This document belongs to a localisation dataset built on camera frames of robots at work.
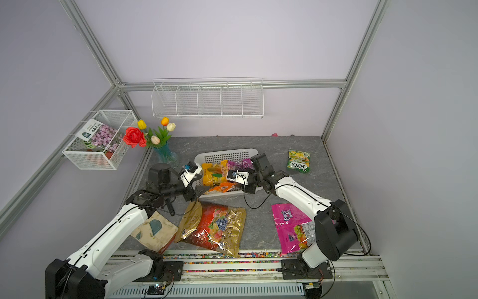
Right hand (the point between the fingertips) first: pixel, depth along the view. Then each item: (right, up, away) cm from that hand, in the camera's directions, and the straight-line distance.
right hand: (238, 177), depth 85 cm
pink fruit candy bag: (+26, -24, -3) cm, 35 cm away
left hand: (-14, -1, -8) cm, 16 cm away
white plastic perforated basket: (-13, +9, +17) cm, 24 cm away
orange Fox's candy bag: (-7, -4, -4) cm, 9 cm away
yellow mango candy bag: (-13, 0, +10) cm, 17 cm away
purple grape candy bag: (0, +5, +15) cm, 16 cm away
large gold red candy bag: (-9, -22, -3) cm, 24 cm away
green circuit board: (-32, -42, -13) cm, 55 cm away
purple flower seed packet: (-56, +18, -11) cm, 60 cm away
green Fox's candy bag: (+34, +8, +22) cm, 42 cm away
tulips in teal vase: (-36, +17, -4) cm, 40 cm away
